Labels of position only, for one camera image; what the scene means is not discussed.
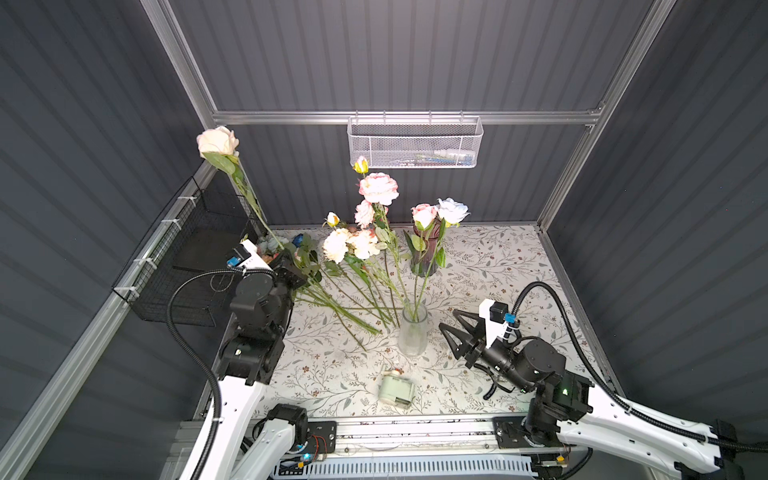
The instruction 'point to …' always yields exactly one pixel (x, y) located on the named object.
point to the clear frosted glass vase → (413, 330)
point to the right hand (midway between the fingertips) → (451, 322)
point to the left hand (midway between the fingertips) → (290, 250)
